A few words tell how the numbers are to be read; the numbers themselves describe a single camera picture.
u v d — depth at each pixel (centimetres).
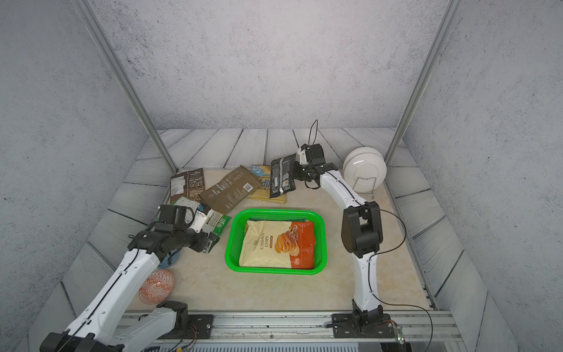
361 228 55
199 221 70
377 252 57
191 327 72
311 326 74
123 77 85
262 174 115
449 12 71
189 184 114
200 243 70
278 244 85
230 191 108
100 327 39
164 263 55
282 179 99
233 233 87
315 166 74
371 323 64
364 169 102
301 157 88
